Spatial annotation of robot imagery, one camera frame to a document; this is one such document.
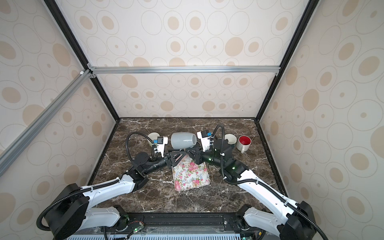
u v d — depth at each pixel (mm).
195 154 648
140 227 713
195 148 647
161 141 657
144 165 582
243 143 1015
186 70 936
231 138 987
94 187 474
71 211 411
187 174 897
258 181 479
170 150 692
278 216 425
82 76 842
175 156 714
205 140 635
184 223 744
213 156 601
